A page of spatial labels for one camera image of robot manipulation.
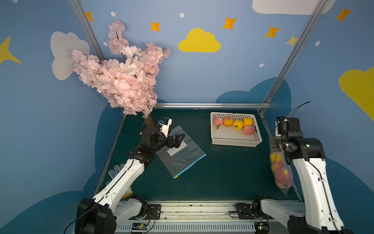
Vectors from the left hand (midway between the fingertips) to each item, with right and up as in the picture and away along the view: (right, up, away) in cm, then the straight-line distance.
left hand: (177, 130), depth 77 cm
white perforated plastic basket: (+38, -6, +32) cm, 50 cm away
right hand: (+51, -5, -9) cm, 52 cm away
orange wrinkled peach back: (+36, +5, +31) cm, 47 cm away
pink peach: (+29, +5, +31) cm, 42 cm away
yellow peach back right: (+51, +5, +31) cm, 59 cm away
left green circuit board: (-19, -48, -5) cm, 52 cm away
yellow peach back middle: (+43, +3, +30) cm, 53 cm away
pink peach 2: (+50, -1, +28) cm, 57 cm away
